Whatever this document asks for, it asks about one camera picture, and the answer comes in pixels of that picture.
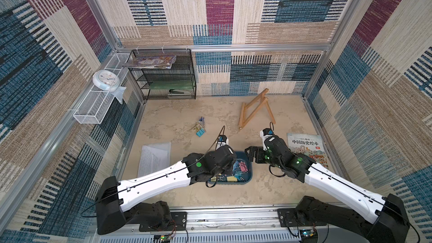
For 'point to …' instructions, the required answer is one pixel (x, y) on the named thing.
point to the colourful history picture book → (307, 144)
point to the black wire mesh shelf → (163, 74)
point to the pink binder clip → (243, 167)
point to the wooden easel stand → (248, 111)
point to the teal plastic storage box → (241, 174)
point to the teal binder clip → (201, 132)
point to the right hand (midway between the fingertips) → (252, 149)
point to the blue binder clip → (202, 118)
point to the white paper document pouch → (154, 157)
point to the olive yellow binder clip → (232, 179)
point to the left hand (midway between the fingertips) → (231, 160)
